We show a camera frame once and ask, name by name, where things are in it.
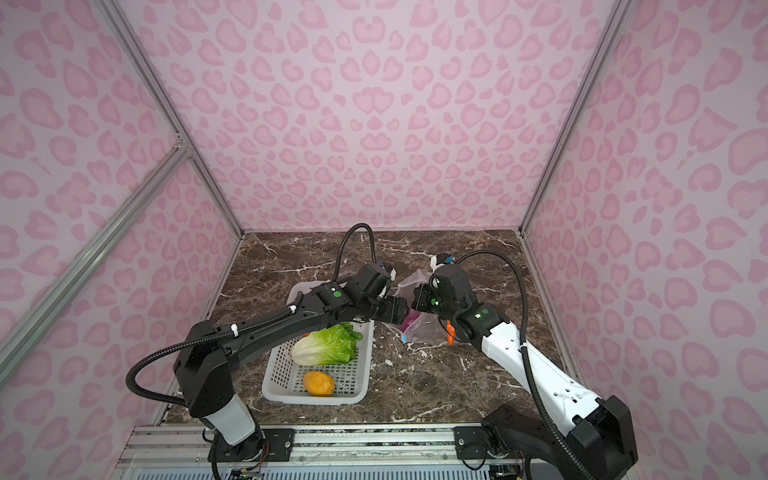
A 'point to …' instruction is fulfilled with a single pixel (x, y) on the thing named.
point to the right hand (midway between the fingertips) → (412, 289)
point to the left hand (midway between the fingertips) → (402, 305)
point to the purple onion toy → (412, 315)
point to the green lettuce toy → (334, 345)
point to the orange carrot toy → (451, 329)
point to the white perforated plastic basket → (284, 379)
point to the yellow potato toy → (318, 383)
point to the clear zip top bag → (419, 327)
